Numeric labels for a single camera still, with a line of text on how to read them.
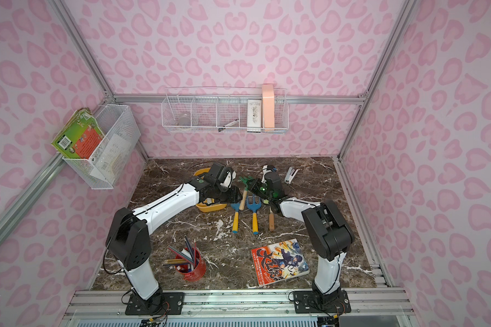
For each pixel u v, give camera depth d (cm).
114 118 82
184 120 96
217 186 72
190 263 77
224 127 93
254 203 101
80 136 71
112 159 83
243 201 88
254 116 91
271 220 94
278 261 82
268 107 83
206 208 94
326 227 52
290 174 109
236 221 93
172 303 73
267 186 76
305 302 72
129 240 46
